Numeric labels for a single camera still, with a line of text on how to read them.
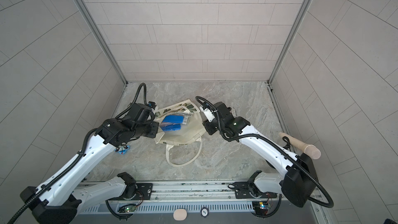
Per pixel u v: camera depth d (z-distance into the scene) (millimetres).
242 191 709
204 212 666
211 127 676
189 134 837
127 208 655
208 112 682
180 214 645
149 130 617
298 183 388
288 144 648
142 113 525
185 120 913
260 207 680
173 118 873
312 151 536
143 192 708
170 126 907
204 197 708
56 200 365
